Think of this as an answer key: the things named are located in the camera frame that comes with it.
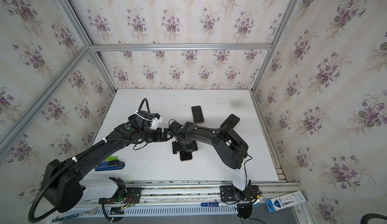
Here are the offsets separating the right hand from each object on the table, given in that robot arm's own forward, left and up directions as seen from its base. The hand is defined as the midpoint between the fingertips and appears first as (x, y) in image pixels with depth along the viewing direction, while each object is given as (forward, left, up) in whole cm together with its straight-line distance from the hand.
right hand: (186, 149), depth 88 cm
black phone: (-5, 0, +2) cm, 5 cm away
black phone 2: (+23, -31, -2) cm, 39 cm away
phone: (+26, -7, 0) cm, 27 cm away
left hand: (+2, +9, +12) cm, 15 cm away
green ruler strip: (-34, +54, 0) cm, 63 cm away
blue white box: (-24, -53, 0) cm, 58 cm away
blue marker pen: (-27, -15, +2) cm, 31 cm away
